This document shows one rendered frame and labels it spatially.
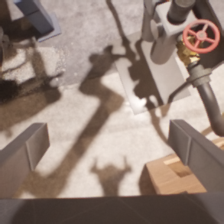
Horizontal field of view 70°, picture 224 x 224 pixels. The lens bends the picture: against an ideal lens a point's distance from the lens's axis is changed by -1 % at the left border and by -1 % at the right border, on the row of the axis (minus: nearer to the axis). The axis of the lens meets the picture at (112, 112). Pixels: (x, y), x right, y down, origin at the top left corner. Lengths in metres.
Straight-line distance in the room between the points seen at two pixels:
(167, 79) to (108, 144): 0.44
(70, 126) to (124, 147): 0.30
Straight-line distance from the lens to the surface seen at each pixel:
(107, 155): 0.84
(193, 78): 0.42
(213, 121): 0.46
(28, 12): 0.95
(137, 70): 0.87
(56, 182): 0.94
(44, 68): 0.99
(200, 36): 0.40
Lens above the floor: 0.82
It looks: 82 degrees down
